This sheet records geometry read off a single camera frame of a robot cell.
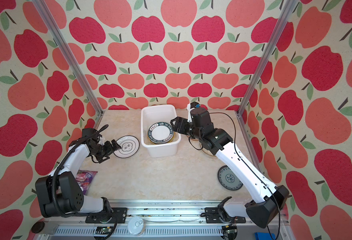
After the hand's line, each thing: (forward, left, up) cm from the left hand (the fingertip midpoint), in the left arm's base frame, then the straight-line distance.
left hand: (117, 151), depth 87 cm
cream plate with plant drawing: (+4, -56, -8) cm, 56 cm away
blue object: (-41, -74, -7) cm, 85 cm away
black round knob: (-37, +25, 0) cm, 45 cm away
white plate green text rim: (+19, -24, -7) cm, 32 cm away
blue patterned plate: (-14, -65, -10) cm, 68 cm away
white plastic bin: (+26, -18, +6) cm, 32 cm away
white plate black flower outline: (+10, -3, -10) cm, 15 cm away
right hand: (+2, -36, +24) cm, 44 cm away
